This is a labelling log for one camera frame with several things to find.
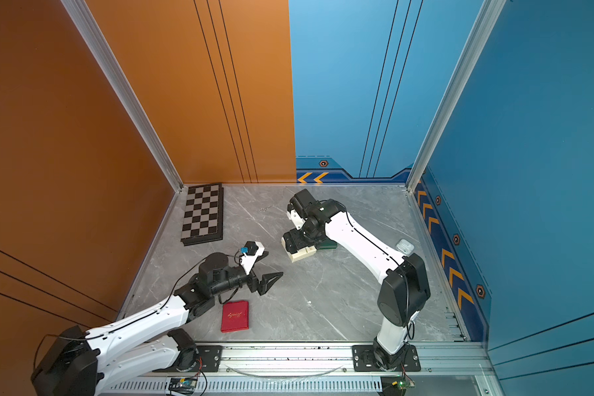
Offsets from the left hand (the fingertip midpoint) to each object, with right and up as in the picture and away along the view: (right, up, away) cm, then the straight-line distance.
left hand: (275, 260), depth 77 cm
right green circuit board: (+35, -34, -7) cm, 50 cm away
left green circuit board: (-27, -36, -5) cm, 45 cm away
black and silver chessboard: (-35, +12, +28) cm, 46 cm away
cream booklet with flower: (+8, +2, 0) cm, 8 cm away
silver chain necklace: (-10, +16, +35) cm, 40 cm away
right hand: (+7, +5, +5) cm, 10 cm away
